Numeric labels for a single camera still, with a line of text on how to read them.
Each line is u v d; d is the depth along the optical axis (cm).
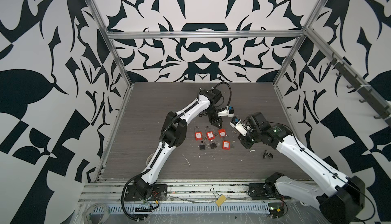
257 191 74
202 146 89
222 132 90
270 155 85
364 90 59
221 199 72
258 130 59
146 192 65
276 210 71
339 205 46
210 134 92
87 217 66
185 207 71
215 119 83
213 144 89
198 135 92
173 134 61
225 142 89
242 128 68
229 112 83
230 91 87
